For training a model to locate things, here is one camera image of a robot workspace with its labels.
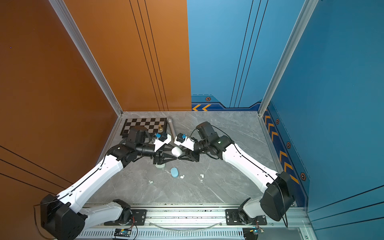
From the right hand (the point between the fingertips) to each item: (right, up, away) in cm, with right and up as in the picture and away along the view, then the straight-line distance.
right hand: (180, 152), depth 72 cm
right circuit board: (+35, -39, -1) cm, 52 cm away
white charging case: (-1, +1, -3) cm, 3 cm away
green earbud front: (-18, -19, +12) cm, 29 cm away
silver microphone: (-12, +16, +38) cm, 43 cm away
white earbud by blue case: (-1, -17, +15) cm, 23 cm away
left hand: (-2, 0, -1) cm, 3 cm away
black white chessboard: (-25, +14, +37) cm, 47 cm away
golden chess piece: (-18, +11, +33) cm, 39 cm away
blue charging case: (-5, -14, +15) cm, 22 cm away
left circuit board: (-28, -39, 0) cm, 48 cm away
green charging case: (-14, -11, +17) cm, 25 cm away
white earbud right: (+11, -16, +15) cm, 25 cm away
